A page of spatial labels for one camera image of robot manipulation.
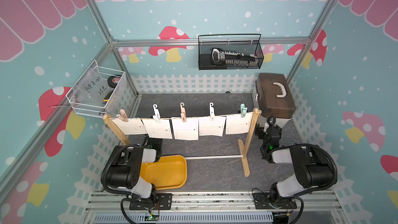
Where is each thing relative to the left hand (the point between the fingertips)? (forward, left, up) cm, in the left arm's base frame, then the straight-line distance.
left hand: (161, 124), depth 94 cm
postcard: (-20, +2, +28) cm, 34 cm away
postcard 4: (-19, -28, +28) cm, 44 cm away
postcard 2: (-20, -8, +27) cm, 35 cm away
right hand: (+1, -65, +1) cm, 65 cm away
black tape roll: (+10, +22, +26) cm, 35 cm away
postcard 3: (-20, -20, +27) cm, 39 cm away
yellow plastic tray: (-25, -8, -9) cm, 28 cm away
